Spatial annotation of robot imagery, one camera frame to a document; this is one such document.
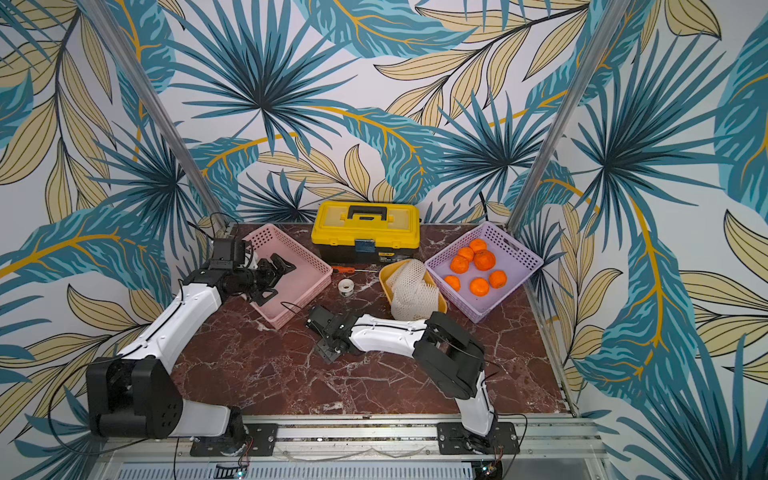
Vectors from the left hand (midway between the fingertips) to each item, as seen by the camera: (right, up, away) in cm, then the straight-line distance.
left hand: (288, 278), depth 83 cm
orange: (+50, -2, +16) cm, 52 cm away
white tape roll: (+14, -4, +16) cm, 22 cm away
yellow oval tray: (+27, +2, +15) cm, 31 cm away
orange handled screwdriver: (+14, +1, +20) cm, 24 cm away
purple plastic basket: (+60, +1, +21) cm, 64 cm away
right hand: (+12, -18, +4) cm, 22 cm away
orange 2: (+52, +3, +18) cm, 55 cm away
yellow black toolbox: (+19, +14, +11) cm, 26 cm away
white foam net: (+36, -7, +5) cm, 36 cm away
